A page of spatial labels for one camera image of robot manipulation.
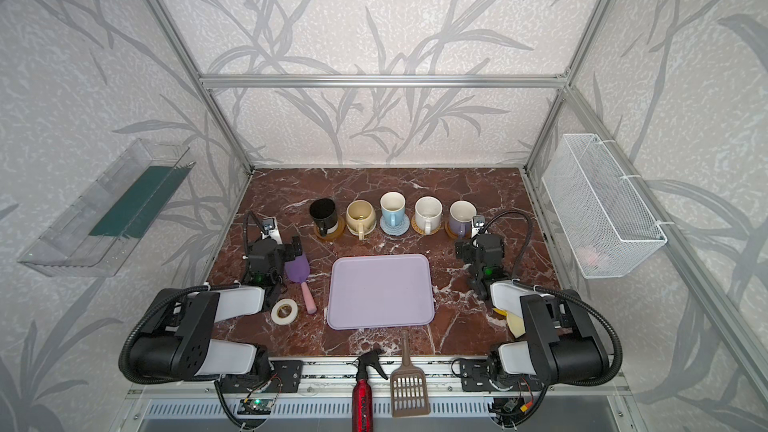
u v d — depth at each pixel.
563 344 0.43
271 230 0.78
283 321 0.82
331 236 1.00
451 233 0.99
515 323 0.81
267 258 0.69
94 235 0.63
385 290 0.90
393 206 0.97
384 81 0.99
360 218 1.01
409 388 0.72
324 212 0.95
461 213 1.02
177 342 0.43
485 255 0.69
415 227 1.02
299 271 0.91
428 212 1.01
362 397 0.68
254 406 0.71
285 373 0.74
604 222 0.62
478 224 0.79
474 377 0.73
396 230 1.01
